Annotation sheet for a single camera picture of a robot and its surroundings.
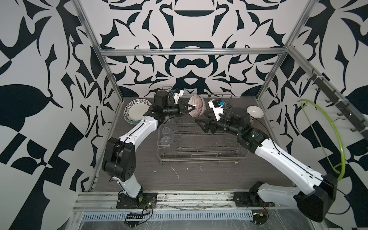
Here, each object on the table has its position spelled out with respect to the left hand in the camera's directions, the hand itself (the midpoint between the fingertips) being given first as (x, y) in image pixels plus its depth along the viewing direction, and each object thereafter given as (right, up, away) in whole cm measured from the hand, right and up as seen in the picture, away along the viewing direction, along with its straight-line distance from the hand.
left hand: (194, 105), depth 77 cm
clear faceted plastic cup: (-16, -20, +5) cm, 26 cm away
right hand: (+2, -5, -9) cm, 10 cm away
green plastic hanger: (+58, -27, -16) cm, 66 cm away
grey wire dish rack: (-8, -23, +21) cm, 32 cm away
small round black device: (+31, -56, -6) cm, 64 cm away
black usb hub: (-30, -56, -5) cm, 64 cm away
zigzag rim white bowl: (-42, -1, +31) cm, 52 cm away
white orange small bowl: (+47, -3, +30) cm, 56 cm away
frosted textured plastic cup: (-17, -15, +10) cm, 24 cm away
